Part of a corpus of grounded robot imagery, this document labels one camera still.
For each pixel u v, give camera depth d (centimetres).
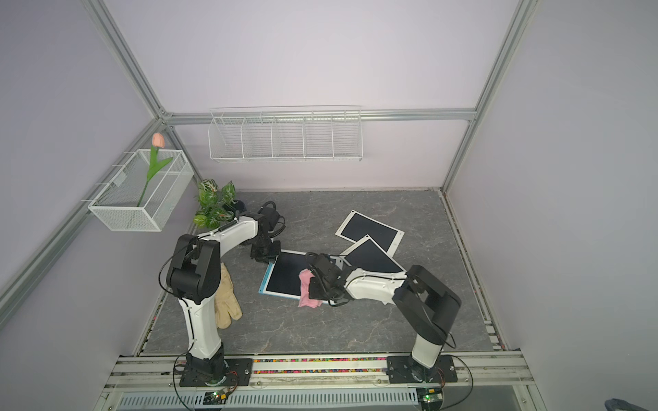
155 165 80
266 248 85
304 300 85
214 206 85
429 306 46
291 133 99
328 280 68
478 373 74
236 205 88
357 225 109
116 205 68
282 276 94
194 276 53
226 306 85
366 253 100
